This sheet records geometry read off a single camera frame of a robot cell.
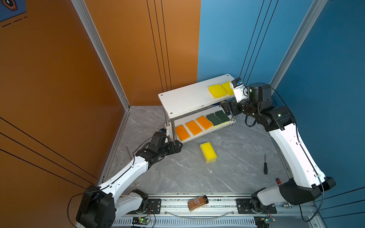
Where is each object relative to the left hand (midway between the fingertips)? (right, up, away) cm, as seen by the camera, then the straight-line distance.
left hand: (178, 144), depth 83 cm
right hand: (+27, +25, -16) cm, 40 cm away
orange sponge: (+18, +12, +16) cm, 27 cm away
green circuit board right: (+43, -37, -13) cm, 58 cm away
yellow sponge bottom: (+19, -6, +4) cm, 20 cm away
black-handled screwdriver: (+54, -14, +4) cm, 56 cm away
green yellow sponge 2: (+25, +15, +19) cm, 34 cm away
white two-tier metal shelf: (+10, +20, -10) cm, 24 cm away
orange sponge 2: (+10, +9, +16) cm, 21 cm away
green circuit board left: (-18, -36, -12) cm, 42 cm away
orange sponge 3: (+2, +6, +10) cm, 12 cm away
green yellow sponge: (+32, +15, +19) cm, 41 cm away
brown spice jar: (+10, -28, -12) cm, 32 cm away
